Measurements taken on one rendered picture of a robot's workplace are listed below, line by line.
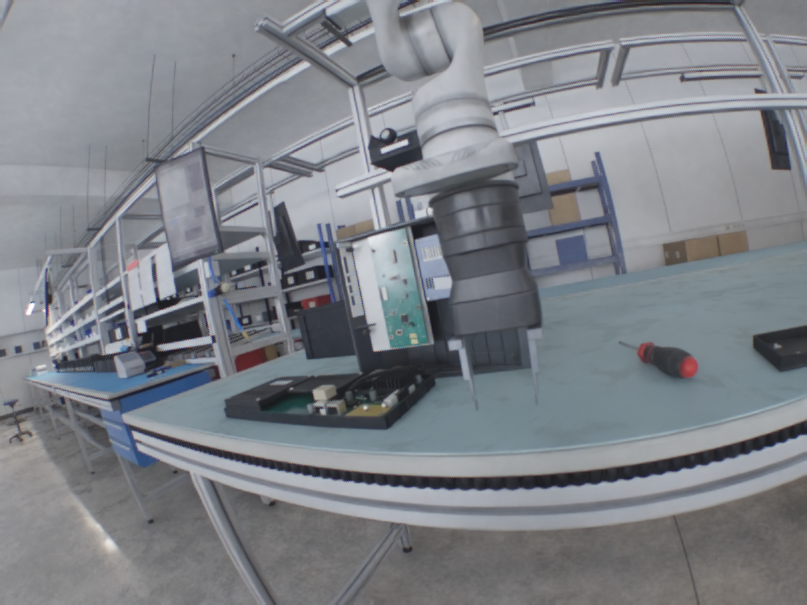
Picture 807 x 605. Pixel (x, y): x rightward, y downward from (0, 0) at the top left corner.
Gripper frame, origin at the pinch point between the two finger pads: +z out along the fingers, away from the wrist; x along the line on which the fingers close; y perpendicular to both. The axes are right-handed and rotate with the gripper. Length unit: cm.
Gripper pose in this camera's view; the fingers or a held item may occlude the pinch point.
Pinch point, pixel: (506, 406)
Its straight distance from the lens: 30.1
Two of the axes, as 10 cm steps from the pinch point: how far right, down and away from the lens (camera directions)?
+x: -9.0, 1.6, 4.1
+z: 2.0, 9.8, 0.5
